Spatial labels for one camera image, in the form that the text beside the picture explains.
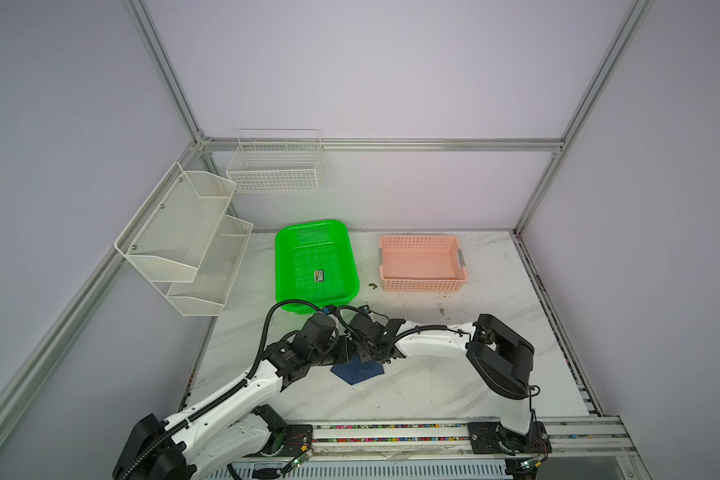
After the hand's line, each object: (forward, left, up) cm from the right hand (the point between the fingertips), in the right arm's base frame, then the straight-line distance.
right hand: (363, 348), depth 89 cm
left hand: (-5, +2, +10) cm, 11 cm away
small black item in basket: (+28, +17, 0) cm, 32 cm away
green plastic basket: (+33, +19, +1) cm, 38 cm away
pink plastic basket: (+34, -21, -1) cm, 40 cm away
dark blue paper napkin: (-7, +1, +2) cm, 8 cm away
